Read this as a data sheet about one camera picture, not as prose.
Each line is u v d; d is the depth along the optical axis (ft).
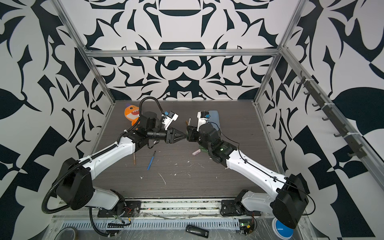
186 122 2.45
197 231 2.24
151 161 2.92
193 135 2.16
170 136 2.21
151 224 2.54
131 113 3.34
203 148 2.00
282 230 2.24
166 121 2.30
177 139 2.34
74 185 1.37
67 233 2.24
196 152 3.02
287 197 1.29
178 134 2.39
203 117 2.16
